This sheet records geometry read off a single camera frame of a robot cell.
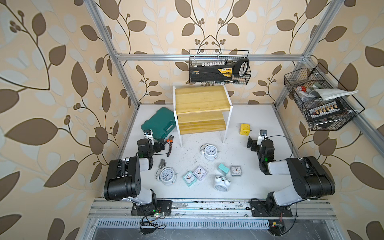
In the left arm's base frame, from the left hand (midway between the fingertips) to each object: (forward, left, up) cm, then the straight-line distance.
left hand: (156, 138), depth 94 cm
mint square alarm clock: (-23, -22, -4) cm, 33 cm away
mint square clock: (-19, -41, -1) cm, 45 cm away
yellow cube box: (+8, -59, 0) cm, 59 cm away
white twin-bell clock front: (-28, -39, +2) cm, 48 cm away
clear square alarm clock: (-19, -49, -3) cm, 53 cm away
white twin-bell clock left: (-22, -10, -3) cm, 24 cm away
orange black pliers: (+2, -8, -5) cm, 10 cm away
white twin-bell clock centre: (-8, -34, -2) cm, 35 cm away
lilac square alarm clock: (-20, -28, -4) cm, 35 cm away
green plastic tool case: (+12, -2, 0) cm, 12 cm away
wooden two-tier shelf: (+1, -28, +27) cm, 39 cm away
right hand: (0, -65, +1) cm, 65 cm away
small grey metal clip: (-14, -6, -5) cm, 16 cm away
